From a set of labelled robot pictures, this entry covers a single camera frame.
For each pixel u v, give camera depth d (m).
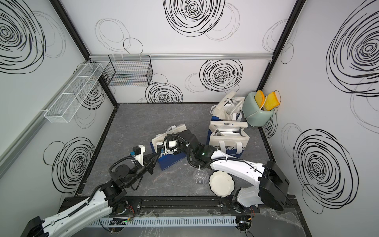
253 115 0.97
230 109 0.94
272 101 0.96
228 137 0.71
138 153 0.64
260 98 0.95
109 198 0.57
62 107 0.71
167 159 0.75
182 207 0.75
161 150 0.60
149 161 0.68
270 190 0.39
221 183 0.80
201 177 0.83
